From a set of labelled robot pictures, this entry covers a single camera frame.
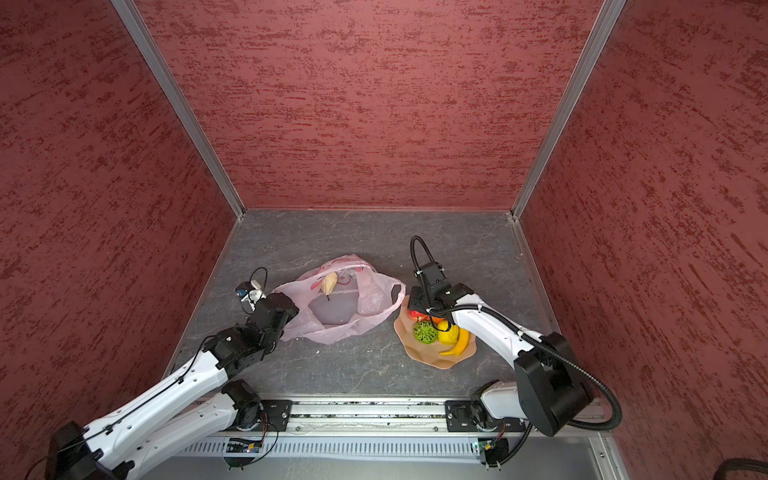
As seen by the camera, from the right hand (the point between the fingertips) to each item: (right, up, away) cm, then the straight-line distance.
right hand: (414, 308), depth 87 cm
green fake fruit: (+3, -6, -4) cm, 8 cm away
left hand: (-35, +3, -6) cm, 35 cm away
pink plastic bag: (-25, +1, +8) cm, 26 cm away
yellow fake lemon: (+10, -8, -4) cm, 13 cm away
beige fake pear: (-27, +6, +8) cm, 29 cm away
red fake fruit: (0, -1, -4) cm, 4 cm away
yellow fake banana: (+13, -8, -4) cm, 16 cm away
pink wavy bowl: (+4, -12, -3) cm, 13 cm away
